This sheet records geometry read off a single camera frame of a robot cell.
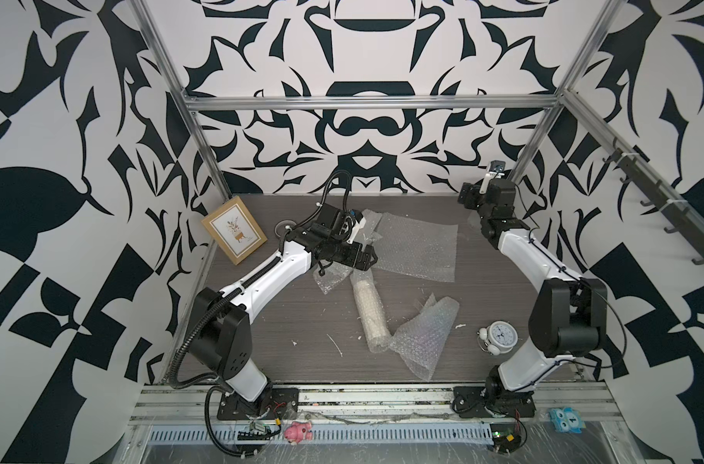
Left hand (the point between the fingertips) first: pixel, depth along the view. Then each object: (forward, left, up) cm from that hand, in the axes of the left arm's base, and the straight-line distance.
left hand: (360, 249), depth 84 cm
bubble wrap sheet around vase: (+12, -21, -17) cm, 30 cm away
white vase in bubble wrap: (-18, -4, -11) cm, 21 cm away
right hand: (+17, -36, +10) cm, 41 cm away
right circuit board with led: (-44, -33, -18) cm, 58 cm away
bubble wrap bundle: (+1, +10, -16) cm, 19 cm away
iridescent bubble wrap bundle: (-23, -15, -8) cm, 29 cm away
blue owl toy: (-41, -48, -16) cm, 65 cm away
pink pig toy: (-41, +16, -15) cm, 47 cm away
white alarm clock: (-22, -37, -13) cm, 45 cm away
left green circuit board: (-40, +27, -20) cm, 53 cm away
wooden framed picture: (+15, +41, -8) cm, 44 cm away
